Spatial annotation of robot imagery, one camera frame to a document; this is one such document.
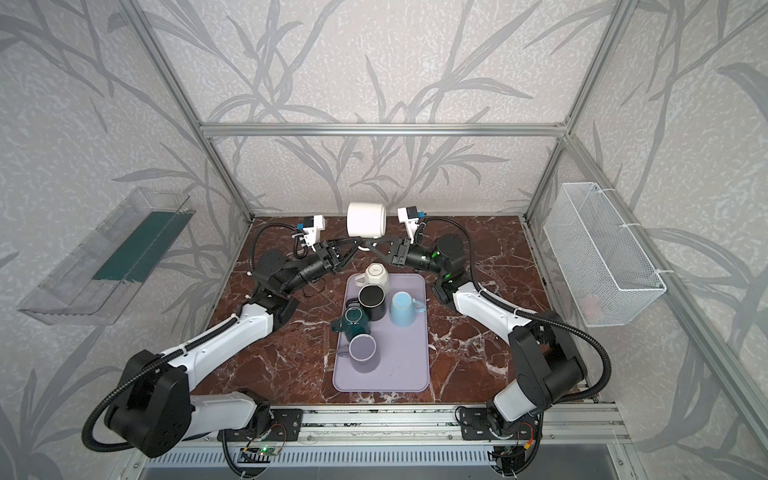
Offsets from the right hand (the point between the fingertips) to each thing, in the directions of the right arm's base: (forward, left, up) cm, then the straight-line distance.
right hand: (369, 239), depth 68 cm
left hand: (-1, +1, +1) cm, 2 cm away
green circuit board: (-38, +25, -33) cm, 56 cm away
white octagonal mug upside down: (+6, +1, -24) cm, 25 cm away
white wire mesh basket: (-11, -50, +1) cm, 51 cm away
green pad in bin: (-5, +48, +2) cm, 49 cm away
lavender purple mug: (-17, +3, -26) cm, 31 cm away
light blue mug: (-5, -7, -25) cm, 27 cm away
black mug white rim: (-1, +2, -25) cm, 26 cm away
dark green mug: (-10, +6, -23) cm, 26 cm away
